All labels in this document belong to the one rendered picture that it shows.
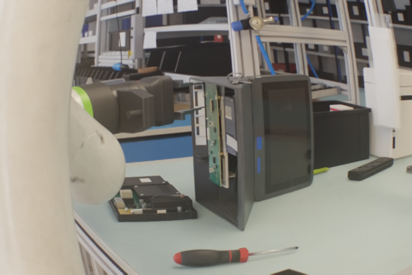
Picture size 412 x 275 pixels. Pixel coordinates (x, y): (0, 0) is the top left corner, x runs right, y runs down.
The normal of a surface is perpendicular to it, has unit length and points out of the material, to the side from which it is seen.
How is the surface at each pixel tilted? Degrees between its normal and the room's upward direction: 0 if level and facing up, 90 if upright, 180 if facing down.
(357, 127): 90
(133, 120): 90
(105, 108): 79
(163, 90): 90
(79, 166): 121
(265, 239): 0
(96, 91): 41
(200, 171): 90
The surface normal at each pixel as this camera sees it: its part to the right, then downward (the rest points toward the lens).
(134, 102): -0.66, 0.14
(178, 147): 0.36, 0.11
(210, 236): -0.05, -0.99
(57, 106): 0.84, 0.05
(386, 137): -0.93, 0.10
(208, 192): -0.27, 0.14
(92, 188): 0.32, 0.65
